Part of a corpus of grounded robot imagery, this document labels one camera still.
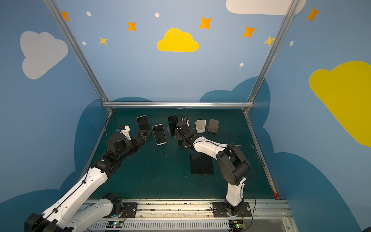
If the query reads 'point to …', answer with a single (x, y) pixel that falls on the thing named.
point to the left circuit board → (114, 224)
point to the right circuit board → (236, 225)
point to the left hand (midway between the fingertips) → (149, 135)
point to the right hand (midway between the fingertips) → (183, 128)
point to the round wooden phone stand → (213, 125)
